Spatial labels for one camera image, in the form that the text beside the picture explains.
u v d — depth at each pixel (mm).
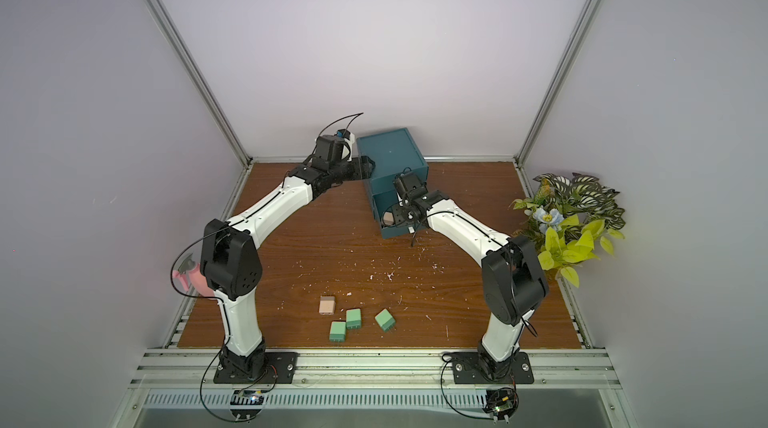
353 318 796
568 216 695
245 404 716
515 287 455
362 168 808
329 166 702
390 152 924
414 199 676
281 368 730
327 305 816
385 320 792
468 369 725
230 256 504
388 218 919
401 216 806
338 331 779
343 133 793
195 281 797
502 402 696
